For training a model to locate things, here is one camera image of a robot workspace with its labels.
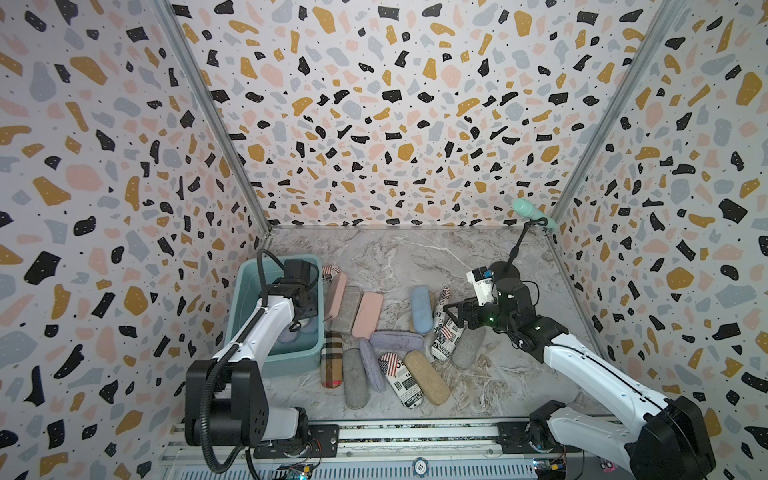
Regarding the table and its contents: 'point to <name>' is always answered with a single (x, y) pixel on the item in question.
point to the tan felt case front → (438, 392)
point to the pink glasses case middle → (368, 315)
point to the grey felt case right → (468, 347)
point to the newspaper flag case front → (401, 379)
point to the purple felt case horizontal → (396, 341)
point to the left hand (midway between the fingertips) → (307, 307)
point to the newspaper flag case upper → (439, 315)
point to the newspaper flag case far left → (328, 272)
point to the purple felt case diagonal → (372, 365)
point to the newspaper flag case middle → (446, 339)
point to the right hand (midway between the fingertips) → (460, 304)
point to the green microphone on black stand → (536, 215)
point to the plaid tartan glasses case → (331, 359)
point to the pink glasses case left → (340, 288)
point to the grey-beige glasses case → (344, 320)
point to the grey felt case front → (355, 384)
